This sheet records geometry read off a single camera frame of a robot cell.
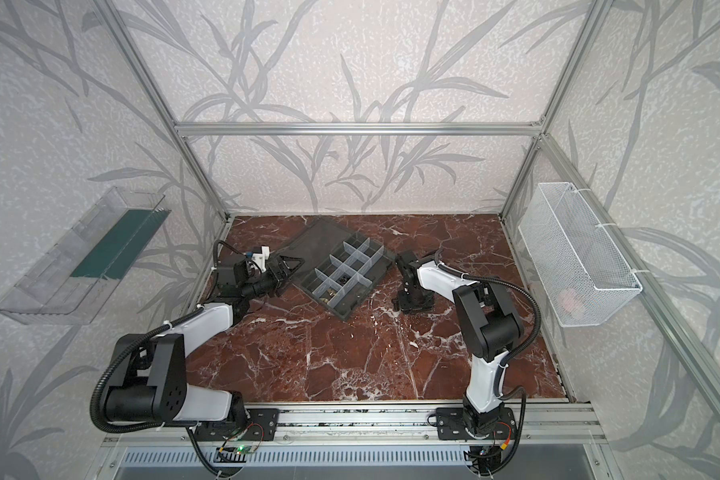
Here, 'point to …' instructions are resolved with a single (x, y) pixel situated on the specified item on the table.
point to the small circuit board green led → (238, 450)
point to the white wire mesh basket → (582, 270)
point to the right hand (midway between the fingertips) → (412, 300)
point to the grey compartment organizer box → (340, 269)
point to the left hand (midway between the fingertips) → (303, 261)
